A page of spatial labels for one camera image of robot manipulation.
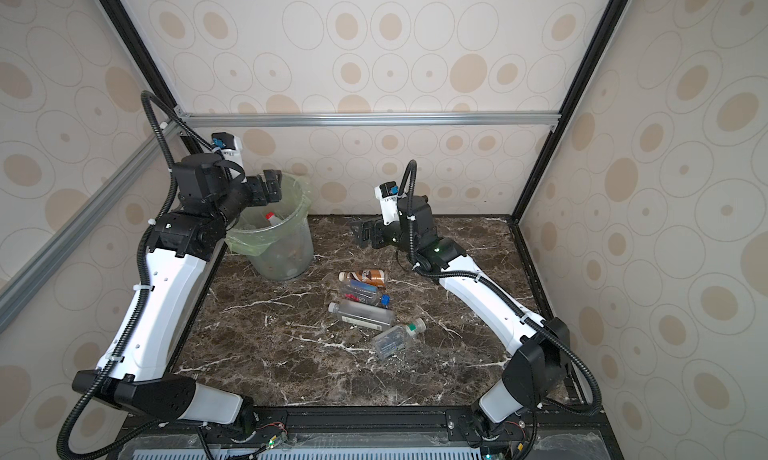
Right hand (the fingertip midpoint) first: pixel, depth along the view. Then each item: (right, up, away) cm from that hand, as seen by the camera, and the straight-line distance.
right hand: (366, 220), depth 74 cm
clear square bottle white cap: (-2, -28, +17) cm, 33 cm away
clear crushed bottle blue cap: (-2, -22, +22) cm, 31 cm away
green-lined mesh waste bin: (-25, -4, +8) cm, 27 cm away
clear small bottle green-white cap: (+7, -35, +14) cm, 38 cm away
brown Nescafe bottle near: (0, -16, +21) cm, 27 cm away
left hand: (-21, +11, -10) cm, 26 cm away
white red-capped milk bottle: (-35, +3, +29) cm, 45 cm away
